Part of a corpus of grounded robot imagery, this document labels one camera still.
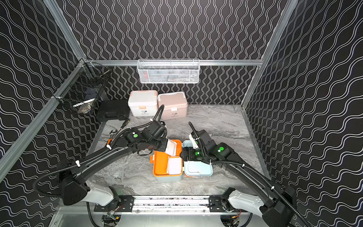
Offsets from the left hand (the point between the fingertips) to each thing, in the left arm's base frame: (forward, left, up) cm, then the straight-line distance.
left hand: (166, 142), depth 75 cm
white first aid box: (+36, +23, -7) cm, 43 cm away
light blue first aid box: (-9, -14, -11) cm, 20 cm away
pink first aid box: (+35, -2, -7) cm, 36 cm away
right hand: (-5, -11, -3) cm, 12 cm away
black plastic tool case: (+34, +50, -15) cm, 62 cm away
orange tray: (-6, +3, -8) cm, 11 cm away
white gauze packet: (-9, -5, -10) cm, 14 cm away
